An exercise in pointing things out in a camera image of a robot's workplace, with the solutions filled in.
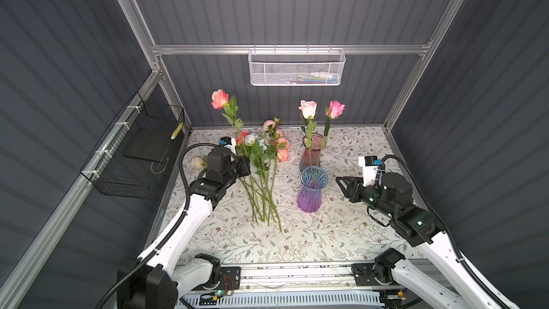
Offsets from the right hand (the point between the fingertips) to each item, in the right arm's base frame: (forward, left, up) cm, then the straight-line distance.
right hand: (342, 180), depth 70 cm
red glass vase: (+27, +6, -23) cm, 36 cm away
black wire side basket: (+6, +72, +4) cm, 72 cm away
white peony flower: (+26, +31, -19) cm, 45 cm away
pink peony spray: (+30, +21, -20) cm, 42 cm away
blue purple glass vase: (+6, +8, -8) cm, 13 cm away
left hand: (+11, +32, -2) cm, 34 cm away
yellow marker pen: (+20, +60, +4) cm, 64 cm away
